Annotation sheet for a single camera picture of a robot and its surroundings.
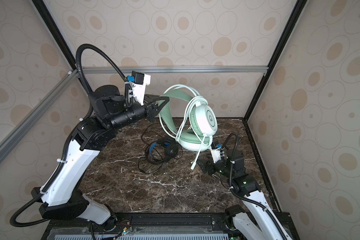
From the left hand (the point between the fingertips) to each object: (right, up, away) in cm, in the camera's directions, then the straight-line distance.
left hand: (169, 97), depth 48 cm
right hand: (+14, -23, +25) cm, 37 cm away
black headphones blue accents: (-3, -22, +44) cm, 49 cm away
